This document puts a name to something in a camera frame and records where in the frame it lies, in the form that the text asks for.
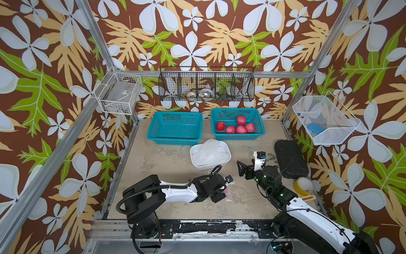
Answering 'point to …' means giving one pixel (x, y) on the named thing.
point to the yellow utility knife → (308, 198)
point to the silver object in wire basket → (206, 92)
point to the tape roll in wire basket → (191, 94)
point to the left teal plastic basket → (176, 128)
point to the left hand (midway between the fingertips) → (221, 185)
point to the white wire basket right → (324, 120)
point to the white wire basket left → (118, 91)
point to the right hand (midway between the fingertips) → (243, 160)
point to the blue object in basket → (315, 128)
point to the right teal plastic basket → (229, 116)
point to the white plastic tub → (226, 147)
